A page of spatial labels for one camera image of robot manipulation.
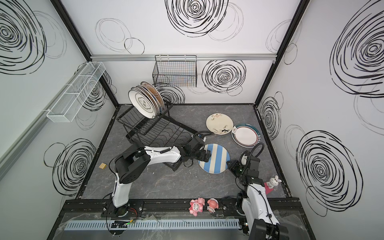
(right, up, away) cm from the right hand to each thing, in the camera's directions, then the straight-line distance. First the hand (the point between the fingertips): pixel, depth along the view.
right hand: (226, 163), depth 86 cm
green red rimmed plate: (+18, +14, +17) cm, 28 cm away
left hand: (-10, +4, +5) cm, 12 cm away
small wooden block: (-72, -2, +1) cm, 72 cm away
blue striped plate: (-4, 0, +3) cm, 5 cm away
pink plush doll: (-17, -17, -14) cm, 28 cm away
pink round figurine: (-9, -17, -12) cm, 23 cm away
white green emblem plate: (-48, +34, -2) cm, 59 cm away
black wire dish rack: (-40, +17, +16) cm, 46 cm away
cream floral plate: (0, +22, +21) cm, 30 cm away
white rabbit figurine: (+22, -7, -10) cm, 25 cm away
